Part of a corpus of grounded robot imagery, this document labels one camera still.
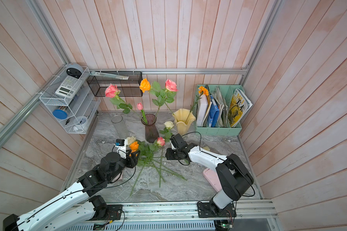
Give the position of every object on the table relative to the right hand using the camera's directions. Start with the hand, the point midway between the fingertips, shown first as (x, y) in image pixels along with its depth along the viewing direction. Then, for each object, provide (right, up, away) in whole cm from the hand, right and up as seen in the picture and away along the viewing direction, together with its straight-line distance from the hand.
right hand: (167, 154), depth 89 cm
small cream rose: (+1, +19, +18) cm, 26 cm away
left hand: (-17, +4, -13) cm, 22 cm away
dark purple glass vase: (-11, +14, +3) cm, 18 cm away
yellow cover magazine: (+50, +32, +9) cm, 60 cm away
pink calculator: (+27, -12, -8) cm, 30 cm away
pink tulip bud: (-16, +29, -8) cm, 34 cm away
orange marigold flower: (+21, +40, -3) cm, 45 cm away
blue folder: (+31, +24, +6) cm, 39 cm away
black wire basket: (-29, +47, +18) cm, 58 cm away
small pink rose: (-5, +7, +8) cm, 11 cm away
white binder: (+22, +31, 0) cm, 38 cm away
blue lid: (-58, +25, -13) cm, 64 cm away
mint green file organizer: (+48, +15, +13) cm, 52 cm away
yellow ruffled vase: (+11, +23, +6) cm, 26 cm away
